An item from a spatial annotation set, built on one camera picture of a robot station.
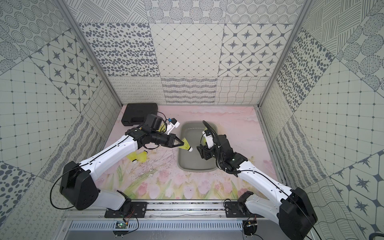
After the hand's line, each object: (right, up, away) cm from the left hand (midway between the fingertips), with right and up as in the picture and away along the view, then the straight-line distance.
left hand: (186, 146), depth 73 cm
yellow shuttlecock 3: (-29, -10, +17) cm, 35 cm away
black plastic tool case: (-42, +18, +38) cm, 59 cm away
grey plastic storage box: (+1, +4, +31) cm, 32 cm away
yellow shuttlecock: (0, -1, +5) cm, 5 cm away
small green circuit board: (-32, -38, -2) cm, 50 cm away
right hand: (+9, -2, +8) cm, 12 cm away
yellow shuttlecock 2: (+10, -1, +26) cm, 28 cm away
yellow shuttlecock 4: (-11, +9, -6) cm, 15 cm away
